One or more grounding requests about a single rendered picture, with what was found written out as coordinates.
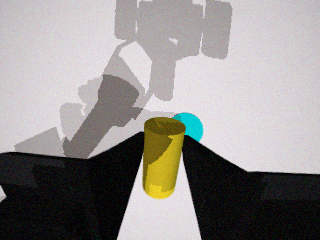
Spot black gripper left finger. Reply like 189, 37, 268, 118
0, 131, 145, 240

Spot cyan circle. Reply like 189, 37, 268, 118
173, 113, 203, 142

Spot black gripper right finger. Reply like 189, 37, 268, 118
182, 135, 320, 240

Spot yellow cylinder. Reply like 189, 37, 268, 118
142, 117, 186, 199

